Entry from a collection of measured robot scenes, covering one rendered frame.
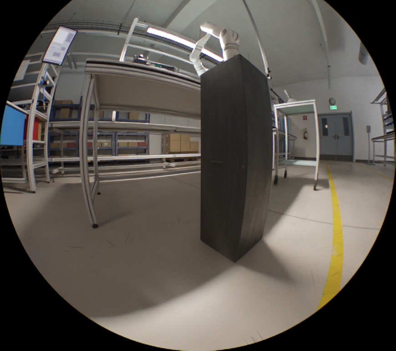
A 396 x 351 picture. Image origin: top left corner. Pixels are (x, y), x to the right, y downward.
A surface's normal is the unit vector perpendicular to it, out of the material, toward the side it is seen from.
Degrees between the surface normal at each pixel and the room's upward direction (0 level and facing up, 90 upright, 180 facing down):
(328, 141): 90
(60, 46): 101
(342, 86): 90
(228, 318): 0
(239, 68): 90
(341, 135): 90
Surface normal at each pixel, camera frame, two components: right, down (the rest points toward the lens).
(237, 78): -0.79, 0.02
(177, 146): 0.62, 0.03
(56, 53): 0.87, 0.21
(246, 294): 0.00, -1.00
